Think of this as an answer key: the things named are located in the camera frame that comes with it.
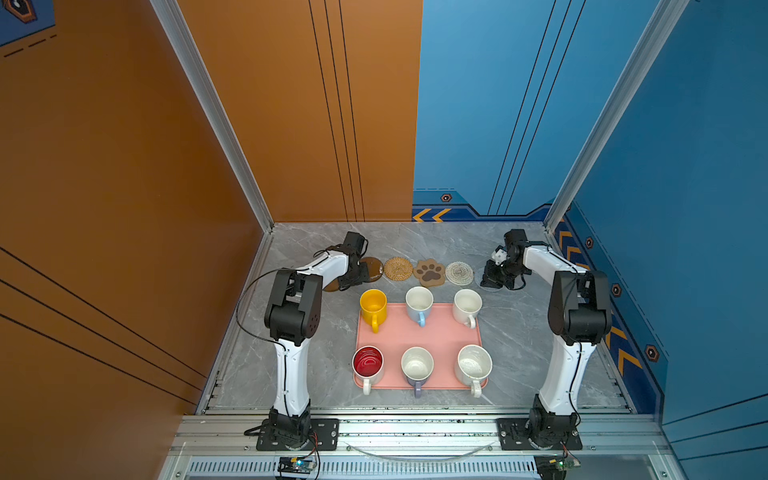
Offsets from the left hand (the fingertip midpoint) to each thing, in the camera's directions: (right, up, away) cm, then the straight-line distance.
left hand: (360, 275), depth 104 cm
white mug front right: (+34, -24, -20) cm, 46 cm away
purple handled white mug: (+18, -24, -20) cm, 36 cm away
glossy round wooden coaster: (+5, +3, +1) cm, 6 cm away
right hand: (+41, -2, -4) cm, 41 cm away
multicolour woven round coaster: (+35, +1, +1) cm, 35 cm away
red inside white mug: (+4, -23, -21) cm, 32 cm away
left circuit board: (-12, -43, -33) cm, 55 cm away
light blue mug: (+20, -8, -11) cm, 24 cm away
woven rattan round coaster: (+13, +2, +1) cm, 14 cm away
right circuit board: (+50, -42, -34) cm, 74 cm away
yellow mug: (+5, -8, -11) cm, 14 cm away
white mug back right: (+35, -9, -10) cm, 37 cm away
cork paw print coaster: (+24, +1, +1) cm, 24 cm away
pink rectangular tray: (+27, -18, -12) cm, 34 cm away
